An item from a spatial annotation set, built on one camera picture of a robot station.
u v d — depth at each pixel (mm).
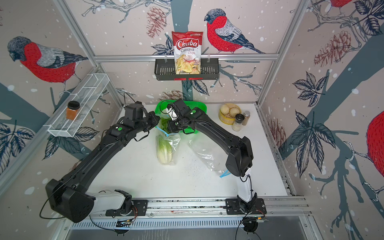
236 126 973
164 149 852
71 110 653
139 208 731
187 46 848
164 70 947
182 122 600
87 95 846
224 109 1072
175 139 835
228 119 1039
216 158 856
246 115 1007
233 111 1074
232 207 729
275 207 747
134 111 565
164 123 795
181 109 622
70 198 373
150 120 674
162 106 1129
